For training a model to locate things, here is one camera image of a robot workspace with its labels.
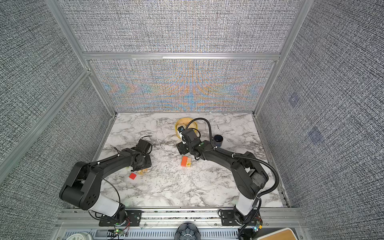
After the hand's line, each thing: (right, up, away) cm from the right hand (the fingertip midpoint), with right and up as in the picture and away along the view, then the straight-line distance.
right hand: (183, 142), depth 90 cm
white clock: (-44, -39, -25) cm, 64 cm away
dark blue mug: (+23, 0, +8) cm, 24 cm away
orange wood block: (0, -12, +2) cm, 12 cm away
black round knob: (+3, -39, -22) cm, 45 cm away
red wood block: (-30, -20, -3) cm, 36 cm away
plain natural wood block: (+3, -13, +2) cm, 13 cm away
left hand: (-22, -14, +2) cm, 26 cm away
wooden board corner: (+46, -38, -25) cm, 64 cm away
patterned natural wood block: (-25, -17, -3) cm, 30 cm away
